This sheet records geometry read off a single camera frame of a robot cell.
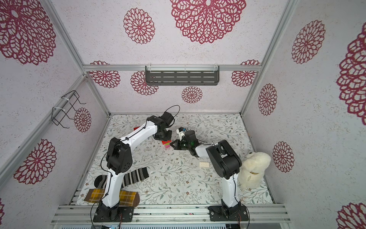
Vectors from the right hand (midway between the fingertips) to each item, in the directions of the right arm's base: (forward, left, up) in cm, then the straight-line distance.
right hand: (169, 142), depth 95 cm
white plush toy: (-22, -45, +8) cm, 51 cm away
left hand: (+2, +2, +1) cm, 3 cm away
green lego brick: (0, +2, -2) cm, 2 cm away
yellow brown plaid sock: (-33, +21, -6) cm, 40 cm away
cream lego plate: (-13, -23, -5) cm, 26 cm away
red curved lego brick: (+16, +29, -5) cm, 33 cm away
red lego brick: (0, +4, 0) cm, 4 cm away
